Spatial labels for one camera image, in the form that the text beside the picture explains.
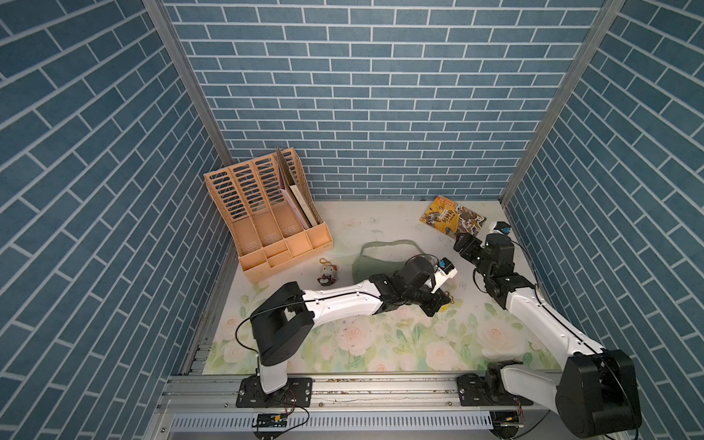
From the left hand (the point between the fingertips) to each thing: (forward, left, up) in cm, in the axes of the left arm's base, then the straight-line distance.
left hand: (455, 305), depth 75 cm
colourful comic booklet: (+44, -12, -13) cm, 47 cm away
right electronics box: (-25, -12, -16) cm, 32 cm away
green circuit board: (-24, +50, -18) cm, 58 cm away
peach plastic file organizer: (+38, +65, -15) cm, 77 cm away
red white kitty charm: (+17, +38, -13) cm, 43 cm away
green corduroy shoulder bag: (+20, +25, -13) cm, 34 cm away
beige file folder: (+32, +48, +12) cm, 59 cm away
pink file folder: (+31, +50, +12) cm, 60 cm away
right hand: (+20, -8, +4) cm, 22 cm away
